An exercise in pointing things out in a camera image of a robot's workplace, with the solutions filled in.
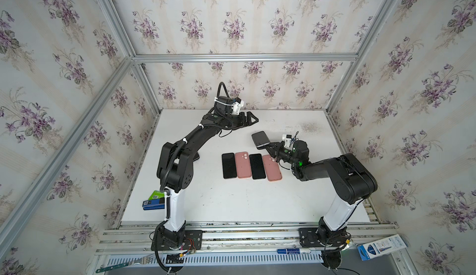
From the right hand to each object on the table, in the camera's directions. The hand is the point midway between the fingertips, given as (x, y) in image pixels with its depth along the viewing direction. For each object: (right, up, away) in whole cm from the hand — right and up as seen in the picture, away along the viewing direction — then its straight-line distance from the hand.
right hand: (269, 142), depth 89 cm
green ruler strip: (-56, -45, -19) cm, 74 cm away
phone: (-5, -14, +3) cm, 15 cm away
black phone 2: (-38, -8, +7) cm, 39 cm away
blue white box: (+40, -39, -19) cm, 59 cm away
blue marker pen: (+6, -41, -19) cm, 45 cm away
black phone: (-3, +1, +9) cm, 10 cm away
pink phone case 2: (+2, -14, +4) cm, 15 cm away
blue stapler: (-52, -26, -11) cm, 59 cm away
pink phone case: (-13, -12, +7) cm, 19 cm away
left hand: (-8, +10, 0) cm, 13 cm away
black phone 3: (-20, -13, +6) cm, 24 cm away
